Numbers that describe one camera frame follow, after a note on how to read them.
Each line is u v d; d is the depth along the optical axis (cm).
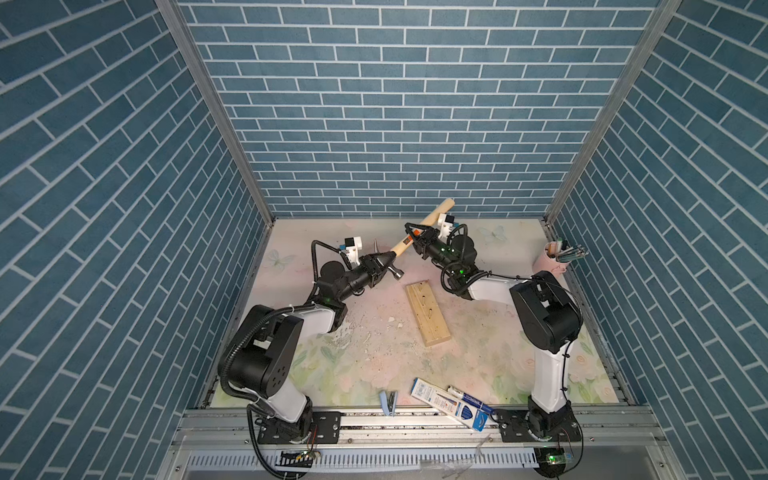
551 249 102
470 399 77
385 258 80
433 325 89
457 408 76
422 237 81
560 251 99
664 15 71
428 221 88
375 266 76
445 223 86
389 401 77
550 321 53
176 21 71
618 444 76
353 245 80
